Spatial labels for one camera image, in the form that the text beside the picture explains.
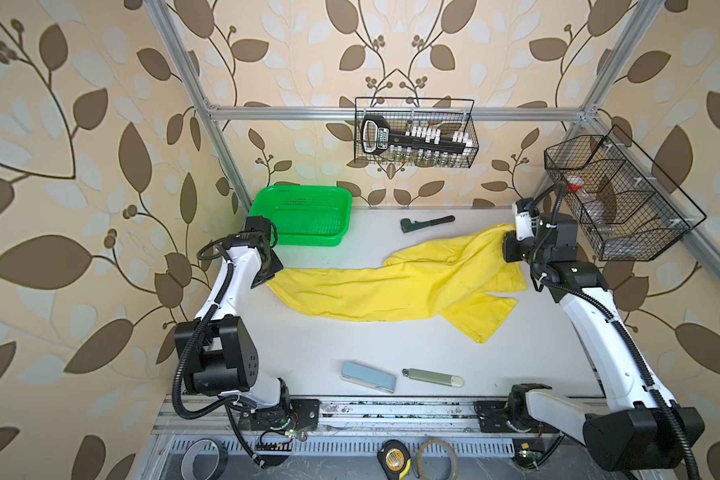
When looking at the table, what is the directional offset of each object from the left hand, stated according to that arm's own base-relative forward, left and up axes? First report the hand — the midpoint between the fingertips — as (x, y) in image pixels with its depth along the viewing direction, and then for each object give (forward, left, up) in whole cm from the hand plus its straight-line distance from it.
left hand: (267, 271), depth 84 cm
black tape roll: (-43, +10, -12) cm, 46 cm away
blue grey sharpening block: (-24, -28, -11) cm, 38 cm away
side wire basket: (+8, -94, +20) cm, 96 cm away
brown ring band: (-38, -45, -15) cm, 61 cm away
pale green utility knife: (-23, -47, -15) cm, 55 cm away
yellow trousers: (+1, -58, -1) cm, 58 cm away
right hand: (+5, -66, +13) cm, 68 cm away
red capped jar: (+19, -85, +19) cm, 89 cm away
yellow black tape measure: (-41, -37, -12) cm, 56 cm away
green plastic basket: (+37, -1, -15) cm, 40 cm away
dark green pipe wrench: (+32, -42, -14) cm, 55 cm away
